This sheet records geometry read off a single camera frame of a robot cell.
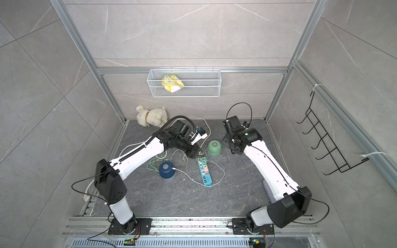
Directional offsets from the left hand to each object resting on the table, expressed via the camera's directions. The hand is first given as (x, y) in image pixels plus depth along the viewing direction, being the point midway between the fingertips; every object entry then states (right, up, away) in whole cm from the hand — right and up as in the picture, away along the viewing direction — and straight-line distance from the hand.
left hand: (203, 150), depth 78 cm
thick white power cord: (-66, -25, +7) cm, 71 cm away
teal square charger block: (0, -7, +9) cm, 12 cm away
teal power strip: (+2, -17, +8) cm, 19 cm away
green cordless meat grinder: (+7, 0, +13) cm, 15 cm away
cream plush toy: (-33, +20, +29) cm, 48 cm away
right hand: (+14, +4, -1) cm, 15 cm away
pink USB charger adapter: (+2, -12, +7) cm, 15 cm away
